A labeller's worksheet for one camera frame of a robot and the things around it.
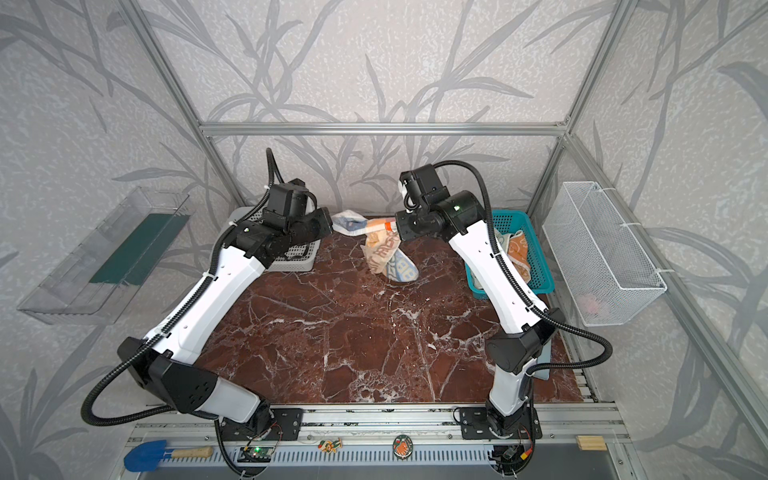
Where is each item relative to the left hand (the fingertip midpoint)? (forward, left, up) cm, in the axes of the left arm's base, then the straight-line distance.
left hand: (339, 212), depth 75 cm
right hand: (-1, -17, 0) cm, 17 cm away
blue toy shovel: (-49, +44, -34) cm, 74 cm away
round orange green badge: (-47, -17, -31) cm, 59 cm away
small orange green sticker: (-47, +1, -32) cm, 57 cm away
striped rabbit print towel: (-2, -10, -12) cm, 16 cm away
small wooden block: (-46, -62, -31) cm, 83 cm away
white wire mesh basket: (-19, -58, +3) cm, 61 cm away
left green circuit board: (-49, +19, -34) cm, 62 cm away
